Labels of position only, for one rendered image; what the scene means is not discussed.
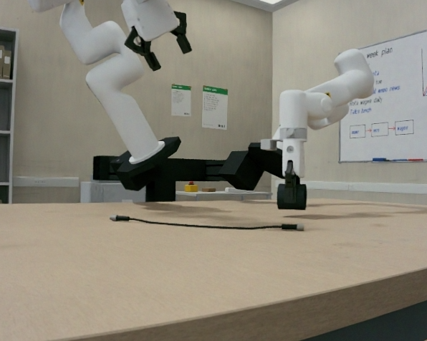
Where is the black cable plug with metal tip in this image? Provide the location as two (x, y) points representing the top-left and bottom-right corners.
(110, 214), (130, 221)

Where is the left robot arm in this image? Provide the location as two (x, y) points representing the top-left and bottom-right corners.
(261, 49), (374, 150)

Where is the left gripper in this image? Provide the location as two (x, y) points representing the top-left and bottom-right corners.
(280, 138), (307, 203)

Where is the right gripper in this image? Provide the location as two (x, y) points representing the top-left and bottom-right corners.
(121, 0), (192, 71)

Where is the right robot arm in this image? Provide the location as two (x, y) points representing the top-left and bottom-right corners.
(27, 0), (165, 164)

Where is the dark grey hollow cylinder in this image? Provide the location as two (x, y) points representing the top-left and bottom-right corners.
(277, 183), (307, 210)

